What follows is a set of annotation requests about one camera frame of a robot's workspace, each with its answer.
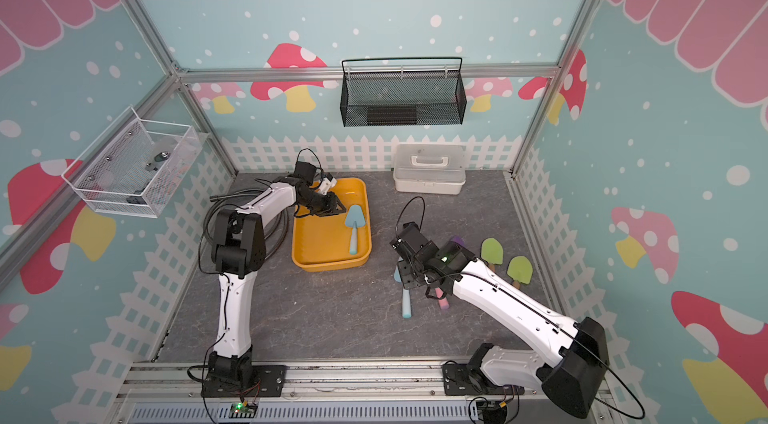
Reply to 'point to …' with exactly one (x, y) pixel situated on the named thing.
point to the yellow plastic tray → (323, 243)
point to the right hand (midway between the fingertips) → (412, 270)
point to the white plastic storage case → (430, 168)
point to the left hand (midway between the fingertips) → (342, 212)
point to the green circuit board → (242, 411)
